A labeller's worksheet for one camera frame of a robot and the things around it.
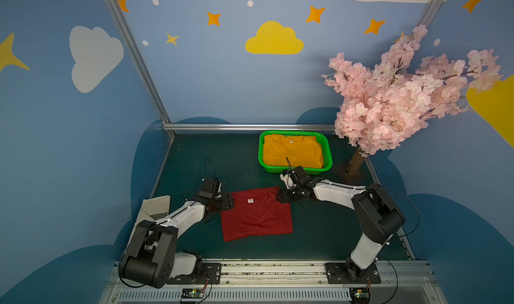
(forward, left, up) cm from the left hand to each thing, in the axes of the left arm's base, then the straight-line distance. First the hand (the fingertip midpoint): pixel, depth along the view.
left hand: (227, 200), depth 92 cm
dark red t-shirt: (-5, -14, -1) cm, 15 cm away
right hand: (+3, -26, 0) cm, 26 cm away
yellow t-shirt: (+29, -38, +3) cm, 48 cm away
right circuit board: (-35, -53, -5) cm, 64 cm away
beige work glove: (-5, +34, -2) cm, 34 cm away
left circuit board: (-36, +9, -3) cm, 37 cm away
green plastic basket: (+15, -18, +5) cm, 25 cm away
